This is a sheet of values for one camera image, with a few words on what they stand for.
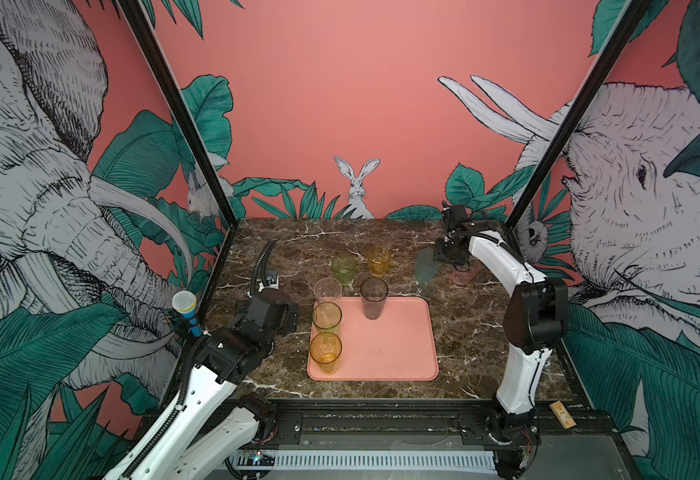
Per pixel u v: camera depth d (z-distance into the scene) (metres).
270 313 0.51
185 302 0.70
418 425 0.75
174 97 0.84
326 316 0.81
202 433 0.45
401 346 0.90
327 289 0.85
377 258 1.12
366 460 0.70
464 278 0.98
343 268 1.03
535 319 0.52
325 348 0.78
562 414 0.76
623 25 0.71
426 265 0.96
